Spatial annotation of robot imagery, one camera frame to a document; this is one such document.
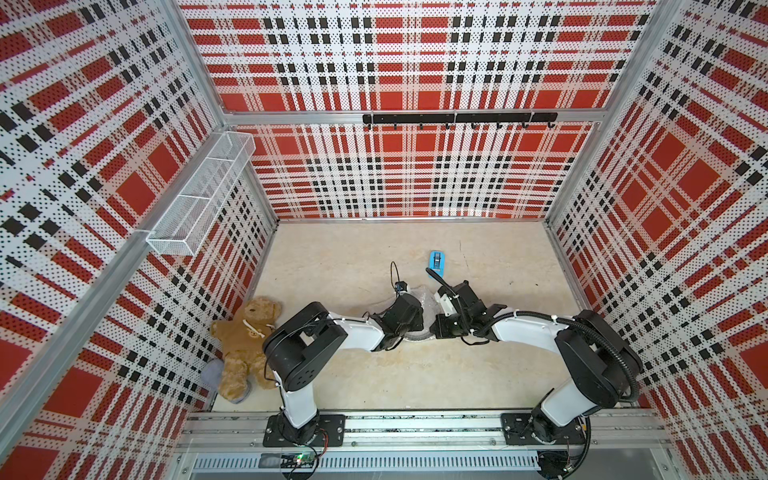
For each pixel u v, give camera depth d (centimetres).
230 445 73
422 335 88
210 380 79
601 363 45
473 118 89
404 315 72
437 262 104
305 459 69
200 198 75
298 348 48
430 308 92
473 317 71
